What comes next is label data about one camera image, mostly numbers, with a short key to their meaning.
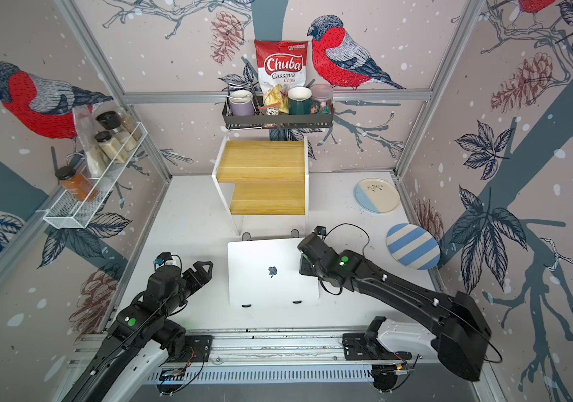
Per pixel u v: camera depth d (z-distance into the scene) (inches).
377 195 45.0
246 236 33.6
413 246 37.7
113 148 30.2
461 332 15.2
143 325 20.2
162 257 26.9
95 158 27.9
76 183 26.3
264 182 29.9
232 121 34.4
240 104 32.1
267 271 32.2
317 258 23.8
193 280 26.3
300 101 31.7
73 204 27.4
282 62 30.6
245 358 28.6
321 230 28.6
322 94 33.5
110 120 30.9
